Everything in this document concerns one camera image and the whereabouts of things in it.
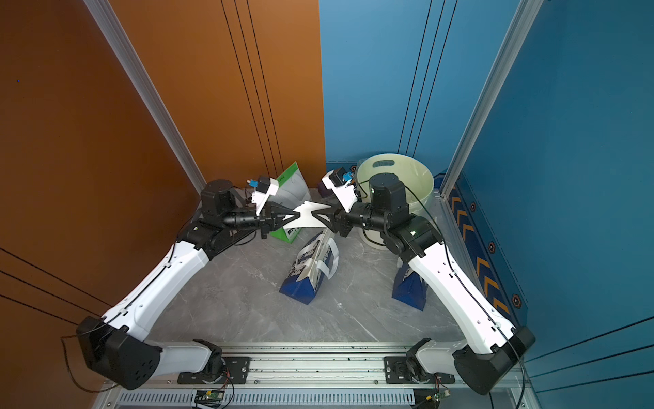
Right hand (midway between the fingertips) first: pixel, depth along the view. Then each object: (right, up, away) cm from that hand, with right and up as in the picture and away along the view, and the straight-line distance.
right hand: (322, 205), depth 62 cm
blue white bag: (-2, -15, +11) cm, 19 cm away
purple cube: (-2, +8, +57) cm, 57 cm away
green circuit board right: (+29, -53, +7) cm, 61 cm away
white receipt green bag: (-4, -4, +4) cm, 7 cm away
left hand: (-6, -2, +4) cm, 8 cm away
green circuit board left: (-32, -54, +9) cm, 64 cm away
